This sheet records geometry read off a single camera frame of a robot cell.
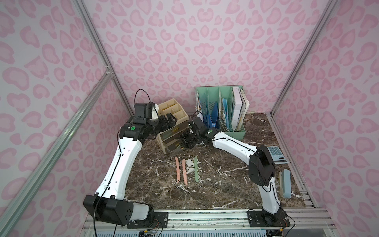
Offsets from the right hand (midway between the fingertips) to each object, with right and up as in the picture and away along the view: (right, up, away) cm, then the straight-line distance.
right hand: (173, 140), depth 82 cm
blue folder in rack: (+31, +21, +10) cm, 39 cm away
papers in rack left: (+14, +20, +8) cm, 26 cm away
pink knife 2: (+6, -20, +8) cm, 22 cm away
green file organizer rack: (+30, +20, +12) cm, 38 cm away
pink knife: (+2, -19, +8) cm, 21 cm away
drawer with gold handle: (-1, -2, +11) cm, 11 cm away
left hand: (0, +11, -9) cm, 14 cm away
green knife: (+13, -19, +8) cm, 24 cm away
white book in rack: (+40, +19, +10) cm, 45 cm away
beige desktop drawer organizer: (-1, +19, +5) cm, 20 cm away
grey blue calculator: (+64, -11, +11) cm, 66 cm away
